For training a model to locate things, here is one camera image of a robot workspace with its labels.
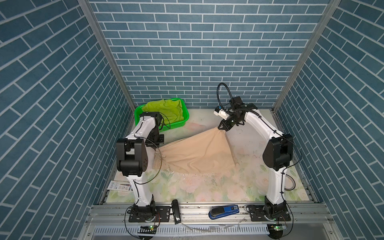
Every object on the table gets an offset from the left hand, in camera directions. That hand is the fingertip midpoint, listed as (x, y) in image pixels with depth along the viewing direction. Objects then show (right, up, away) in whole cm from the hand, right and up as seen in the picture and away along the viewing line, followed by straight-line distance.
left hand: (157, 147), depth 89 cm
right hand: (+39, +14, +3) cm, 41 cm away
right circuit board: (+62, -37, -18) cm, 75 cm away
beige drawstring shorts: (+31, -3, +1) cm, 31 cm away
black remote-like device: (+14, -28, -17) cm, 36 cm away
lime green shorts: (+3, +24, +24) cm, 34 cm away
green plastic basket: (-20, +24, +20) cm, 37 cm away
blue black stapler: (+34, -28, -18) cm, 48 cm away
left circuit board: (0, -37, -17) cm, 41 cm away
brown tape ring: (+78, -21, -7) cm, 81 cm away
